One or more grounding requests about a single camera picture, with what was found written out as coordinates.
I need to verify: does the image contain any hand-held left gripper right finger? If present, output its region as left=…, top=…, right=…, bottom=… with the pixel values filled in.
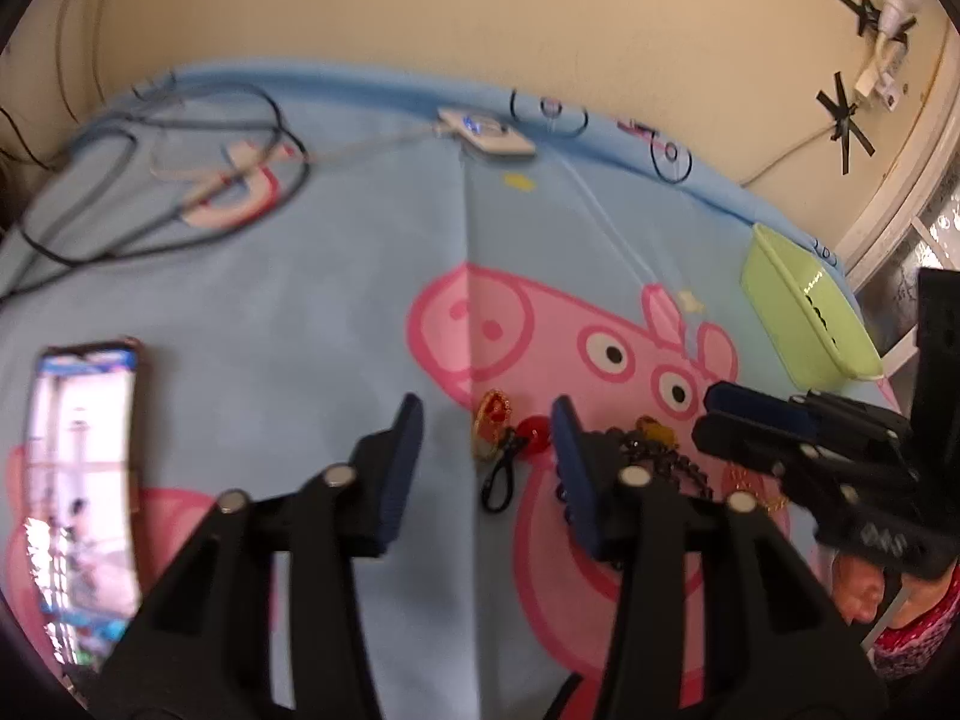
left=550, top=395, right=898, bottom=720

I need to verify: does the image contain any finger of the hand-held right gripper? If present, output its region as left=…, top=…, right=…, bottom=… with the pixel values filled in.
left=691, top=412, right=917, bottom=520
left=703, top=381, right=913, bottom=440

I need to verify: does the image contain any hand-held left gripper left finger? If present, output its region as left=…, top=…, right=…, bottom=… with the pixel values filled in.
left=90, top=393, right=425, bottom=720

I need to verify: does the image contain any gold chain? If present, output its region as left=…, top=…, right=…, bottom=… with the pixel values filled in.
left=721, top=463, right=791, bottom=517

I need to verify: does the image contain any red bead black cord charm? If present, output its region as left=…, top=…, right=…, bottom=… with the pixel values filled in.
left=480, top=414, right=554, bottom=515

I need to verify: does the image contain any black bead necklace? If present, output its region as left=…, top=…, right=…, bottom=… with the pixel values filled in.
left=555, top=416, right=715, bottom=533

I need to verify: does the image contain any light green plastic basin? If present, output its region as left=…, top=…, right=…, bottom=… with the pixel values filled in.
left=739, top=223, right=884, bottom=382

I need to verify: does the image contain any gold and red pendant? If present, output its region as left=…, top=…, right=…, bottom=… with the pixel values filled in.
left=472, top=389, right=515, bottom=461

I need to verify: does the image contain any person's right hand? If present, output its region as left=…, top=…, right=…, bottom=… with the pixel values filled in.
left=831, top=551, right=887, bottom=626

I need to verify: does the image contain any blue cartoon pig blanket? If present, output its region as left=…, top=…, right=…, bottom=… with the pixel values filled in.
left=0, top=60, right=913, bottom=720

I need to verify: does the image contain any red patterned clothing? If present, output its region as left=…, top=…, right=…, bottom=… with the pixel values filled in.
left=870, top=585, right=960, bottom=683

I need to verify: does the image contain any black tape cross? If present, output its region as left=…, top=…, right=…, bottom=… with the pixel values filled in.
left=816, top=71, right=877, bottom=178
left=815, top=0, right=918, bottom=39

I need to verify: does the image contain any smartphone with lit screen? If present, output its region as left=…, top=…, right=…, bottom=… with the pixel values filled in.
left=22, top=337, right=145, bottom=673

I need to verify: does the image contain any small white electronic device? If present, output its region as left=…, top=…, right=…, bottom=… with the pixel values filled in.
left=437, top=106, right=538, bottom=163

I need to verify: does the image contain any white window frame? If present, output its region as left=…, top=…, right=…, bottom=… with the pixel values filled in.
left=835, top=37, right=960, bottom=295

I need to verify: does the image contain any white wall cable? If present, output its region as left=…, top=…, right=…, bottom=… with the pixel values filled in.
left=739, top=120, right=838, bottom=188

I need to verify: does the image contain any thin white cable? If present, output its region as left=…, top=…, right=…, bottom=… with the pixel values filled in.
left=150, top=124, right=443, bottom=182

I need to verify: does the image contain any white wall adapter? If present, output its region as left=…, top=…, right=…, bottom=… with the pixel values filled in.
left=855, top=0, right=920, bottom=110

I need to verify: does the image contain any black looped cable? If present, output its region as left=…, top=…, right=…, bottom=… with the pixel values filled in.
left=0, top=82, right=313, bottom=302

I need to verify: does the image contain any thin dark wall wire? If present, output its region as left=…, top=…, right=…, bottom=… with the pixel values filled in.
left=0, top=0, right=110, bottom=166

